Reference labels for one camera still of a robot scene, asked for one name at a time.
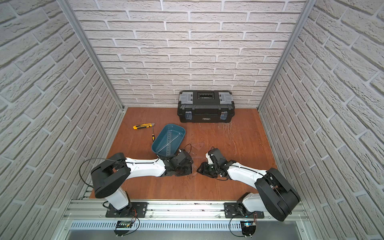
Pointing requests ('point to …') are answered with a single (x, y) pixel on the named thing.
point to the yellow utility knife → (143, 125)
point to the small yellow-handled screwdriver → (153, 135)
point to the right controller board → (248, 228)
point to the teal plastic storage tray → (161, 140)
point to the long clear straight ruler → (168, 143)
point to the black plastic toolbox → (206, 106)
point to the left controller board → (122, 227)
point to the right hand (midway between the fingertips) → (201, 171)
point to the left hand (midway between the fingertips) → (195, 170)
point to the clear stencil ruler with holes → (169, 147)
